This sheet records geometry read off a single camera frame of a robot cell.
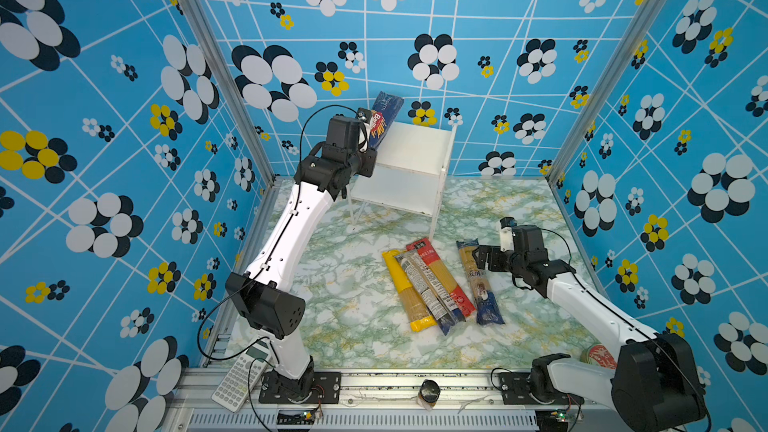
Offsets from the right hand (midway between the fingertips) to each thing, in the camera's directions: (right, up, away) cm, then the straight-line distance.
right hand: (489, 252), depth 88 cm
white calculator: (-67, -30, -14) cm, 75 cm away
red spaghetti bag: (-12, -10, +1) cm, 15 cm away
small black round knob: (-21, -27, -23) cm, 42 cm away
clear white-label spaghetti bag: (-16, -12, -4) cm, 21 cm away
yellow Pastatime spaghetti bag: (-22, -17, -5) cm, 28 cm away
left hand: (-36, +29, -12) cm, 48 cm away
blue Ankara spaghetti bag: (-2, -16, -4) cm, 16 cm away
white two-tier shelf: (-25, +22, -9) cm, 34 cm away
